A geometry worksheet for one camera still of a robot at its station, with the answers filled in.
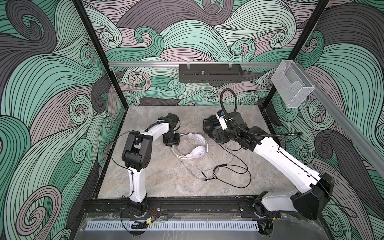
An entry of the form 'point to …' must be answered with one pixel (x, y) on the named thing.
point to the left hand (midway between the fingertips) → (175, 143)
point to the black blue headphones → (209, 123)
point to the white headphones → (198, 151)
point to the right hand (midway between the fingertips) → (221, 129)
